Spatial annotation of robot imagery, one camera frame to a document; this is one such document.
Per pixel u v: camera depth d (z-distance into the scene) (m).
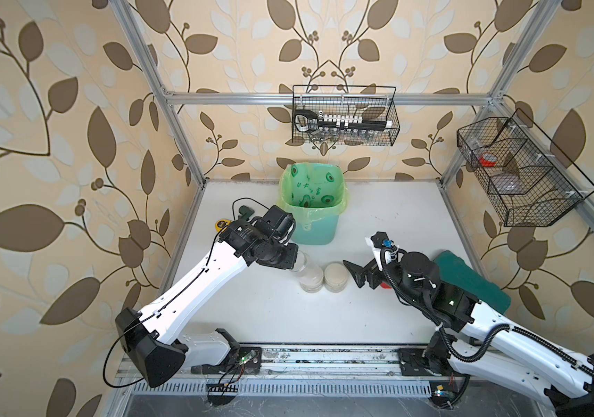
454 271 0.89
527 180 0.74
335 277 0.82
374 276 0.62
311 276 0.78
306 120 0.84
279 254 0.60
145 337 0.38
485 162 0.82
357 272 0.61
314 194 1.01
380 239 0.57
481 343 0.47
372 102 0.91
